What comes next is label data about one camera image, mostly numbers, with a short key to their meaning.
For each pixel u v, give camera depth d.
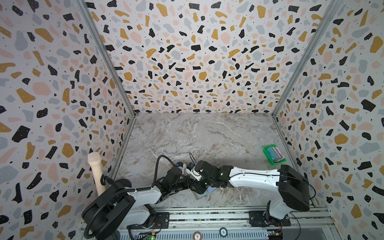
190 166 0.72
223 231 0.71
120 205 0.42
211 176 0.61
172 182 0.68
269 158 0.95
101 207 0.38
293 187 0.44
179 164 0.82
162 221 0.73
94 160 0.61
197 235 0.69
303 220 0.76
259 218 0.74
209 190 0.83
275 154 0.95
